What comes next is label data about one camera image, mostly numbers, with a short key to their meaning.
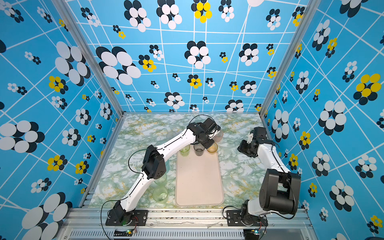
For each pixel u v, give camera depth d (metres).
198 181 0.85
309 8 0.68
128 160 0.53
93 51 0.87
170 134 1.02
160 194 0.80
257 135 0.69
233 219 0.72
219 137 1.03
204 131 0.70
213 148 0.96
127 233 0.70
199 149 0.96
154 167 0.59
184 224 0.72
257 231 0.70
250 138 0.82
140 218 0.74
